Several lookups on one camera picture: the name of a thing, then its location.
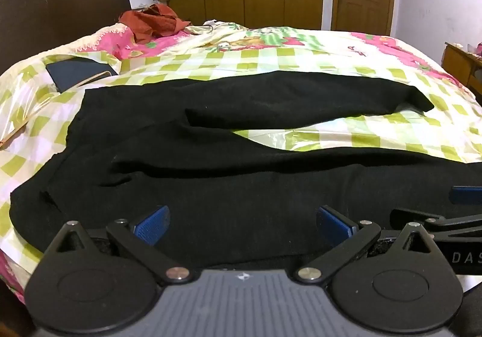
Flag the black pants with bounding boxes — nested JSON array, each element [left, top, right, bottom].
[[9, 71, 482, 270]]

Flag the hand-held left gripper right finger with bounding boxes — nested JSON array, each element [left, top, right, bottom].
[[296, 205, 437, 283]]

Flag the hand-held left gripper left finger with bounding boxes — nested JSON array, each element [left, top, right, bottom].
[[45, 205, 191, 284]]

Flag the wooden side table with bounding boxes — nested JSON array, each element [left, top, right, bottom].
[[441, 41, 482, 104]]

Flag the green checked floral bedsheet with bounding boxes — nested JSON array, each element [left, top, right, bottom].
[[0, 21, 482, 304]]

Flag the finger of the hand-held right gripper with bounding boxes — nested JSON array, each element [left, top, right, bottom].
[[452, 185, 482, 205], [390, 208, 482, 242]]

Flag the dark brown headboard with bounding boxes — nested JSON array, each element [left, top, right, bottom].
[[0, 0, 132, 76]]

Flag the red crumpled cloth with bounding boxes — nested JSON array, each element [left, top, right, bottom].
[[118, 4, 192, 45]]

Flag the thin wooden stick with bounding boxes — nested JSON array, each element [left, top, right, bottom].
[[0, 71, 114, 149]]

